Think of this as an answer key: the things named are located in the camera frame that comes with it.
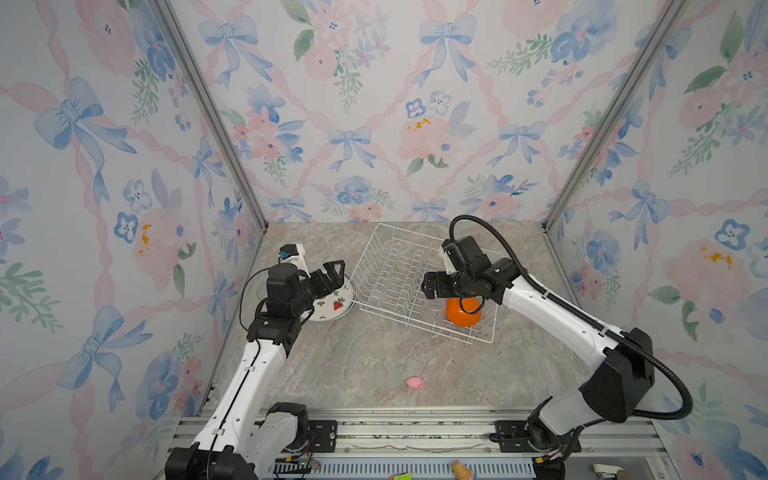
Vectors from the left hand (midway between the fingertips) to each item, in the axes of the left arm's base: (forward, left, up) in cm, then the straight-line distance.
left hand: (332, 265), depth 77 cm
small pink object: (-22, -22, -24) cm, 39 cm away
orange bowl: (-3, -39, -23) cm, 45 cm away
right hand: (-1, -27, -7) cm, 28 cm away
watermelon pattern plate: (+1, +2, -22) cm, 23 cm away
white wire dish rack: (+10, -15, -22) cm, 28 cm away
